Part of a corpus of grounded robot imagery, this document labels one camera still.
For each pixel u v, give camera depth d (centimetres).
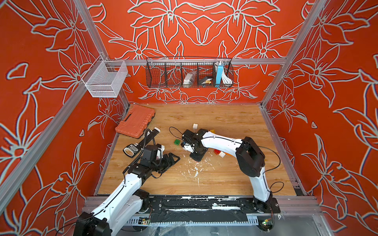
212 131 103
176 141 96
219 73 86
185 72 100
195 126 104
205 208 73
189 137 72
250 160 51
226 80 91
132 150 92
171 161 71
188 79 91
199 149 76
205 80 87
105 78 94
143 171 59
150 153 62
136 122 101
